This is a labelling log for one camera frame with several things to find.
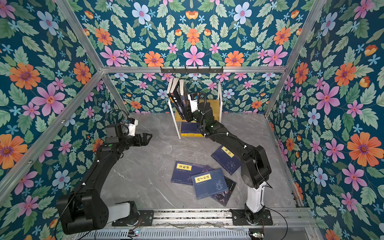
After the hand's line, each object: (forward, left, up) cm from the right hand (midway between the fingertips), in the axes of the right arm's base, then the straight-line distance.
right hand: (186, 104), depth 81 cm
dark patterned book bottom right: (-40, -20, -32) cm, 55 cm away
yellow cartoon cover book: (0, -1, -27) cm, 27 cm away
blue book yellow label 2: (-33, -13, -30) cm, 46 cm away
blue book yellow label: (+2, 0, -25) cm, 25 cm away
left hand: (-11, +23, -9) cm, 27 cm away
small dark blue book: (-17, -24, -32) cm, 44 cm away
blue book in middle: (-25, +3, -31) cm, 41 cm away
